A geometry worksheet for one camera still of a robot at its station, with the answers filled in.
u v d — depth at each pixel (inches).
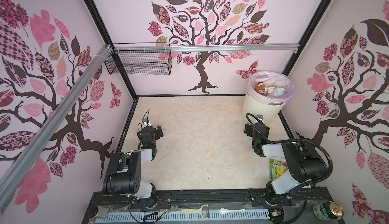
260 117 32.0
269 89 36.3
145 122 30.8
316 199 29.7
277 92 33.4
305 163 18.2
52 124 20.5
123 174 17.6
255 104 34.1
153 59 37.3
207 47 37.1
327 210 24.6
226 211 27.9
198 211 27.3
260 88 36.3
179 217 27.4
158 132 34.3
